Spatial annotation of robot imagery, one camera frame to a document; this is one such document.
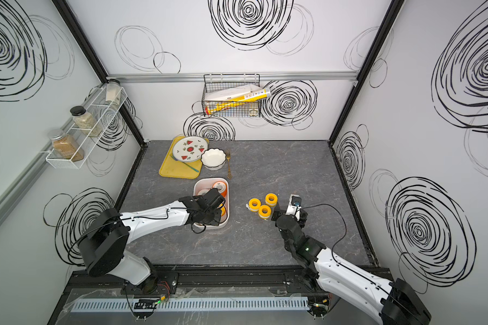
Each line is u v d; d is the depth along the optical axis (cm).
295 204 69
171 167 108
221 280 75
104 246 43
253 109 87
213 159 111
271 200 94
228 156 113
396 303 42
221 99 88
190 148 116
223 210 73
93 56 84
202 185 97
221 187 94
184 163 109
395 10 72
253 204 93
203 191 93
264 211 91
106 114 95
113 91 86
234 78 92
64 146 63
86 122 71
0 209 52
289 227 60
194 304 96
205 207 66
